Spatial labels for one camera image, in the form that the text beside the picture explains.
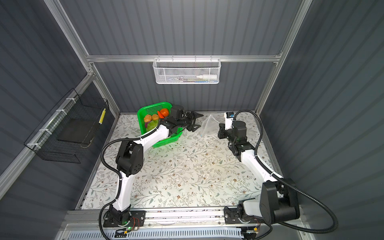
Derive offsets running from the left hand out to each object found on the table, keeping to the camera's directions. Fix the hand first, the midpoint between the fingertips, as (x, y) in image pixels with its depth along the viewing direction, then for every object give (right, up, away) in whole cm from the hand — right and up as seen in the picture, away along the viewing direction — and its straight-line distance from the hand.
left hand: (204, 118), depth 89 cm
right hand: (+10, -4, -5) cm, 12 cm away
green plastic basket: (-39, +8, +27) cm, 48 cm away
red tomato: (-29, +6, +25) cm, 39 cm away
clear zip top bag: (+3, -5, -4) cm, 7 cm away
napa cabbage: (-35, -4, +11) cm, 36 cm away
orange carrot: (-32, +4, +22) cm, 39 cm away
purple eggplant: (-40, -3, +16) cm, 43 cm away
